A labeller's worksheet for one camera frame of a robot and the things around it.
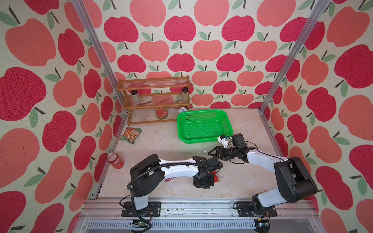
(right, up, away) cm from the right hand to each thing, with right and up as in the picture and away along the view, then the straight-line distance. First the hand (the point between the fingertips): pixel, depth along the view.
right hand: (211, 157), depth 87 cm
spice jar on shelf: (-16, +41, +13) cm, 46 cm away
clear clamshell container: (-27, -12, -6) cm, 30 cm away
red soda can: (-56, 0, -6) cm, 57 cm away
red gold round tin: (-35, +28, +26) cm, 52 cm away
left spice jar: (-51, +39, +11) cm, 65 cm away
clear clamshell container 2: (+2, -9, -2) cm, 10 cm away
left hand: (-2, -17, -11) cm, 20 cm away
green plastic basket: (-6, +18, +24) cm, 30 cm away
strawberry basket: (+2, -12, -6) cm, 13 cm away
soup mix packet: (-55, +12, +15) cm, 59 cm away
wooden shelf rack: (-39, +41, +30) cm, 64 cm away
